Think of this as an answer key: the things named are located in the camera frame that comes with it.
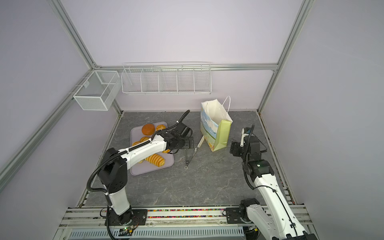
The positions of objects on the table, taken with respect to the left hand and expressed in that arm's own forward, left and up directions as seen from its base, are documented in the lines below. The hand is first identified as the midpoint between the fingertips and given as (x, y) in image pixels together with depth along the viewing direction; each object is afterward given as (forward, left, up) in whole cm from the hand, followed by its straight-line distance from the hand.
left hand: (187, 145), depth 88 cm
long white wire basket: (+42, +12, +18) cm, 47 cm away
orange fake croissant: (+21, +20, -8) cm, 30 cm away
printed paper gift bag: (+4, -16, +15) cm, 22 cm away
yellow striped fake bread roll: (+11, +29, -7) cm, 32 cm away
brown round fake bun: (+20, +28, -8) cm, 36 cm away
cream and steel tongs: (-6, +1, -10) cm, 12 cm away
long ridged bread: (+8, +34, -6) cm, 35 cm away
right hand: (-6, -29, +8) cm, 31 cm away
